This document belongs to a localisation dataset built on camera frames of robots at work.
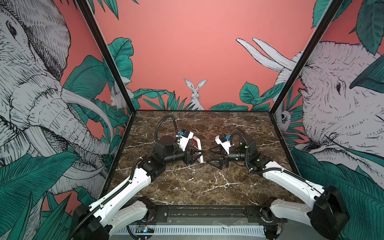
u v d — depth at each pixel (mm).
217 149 729
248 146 582
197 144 660
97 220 385
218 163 644
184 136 625
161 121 513
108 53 878
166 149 545
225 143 643
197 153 650
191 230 702
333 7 687
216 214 760
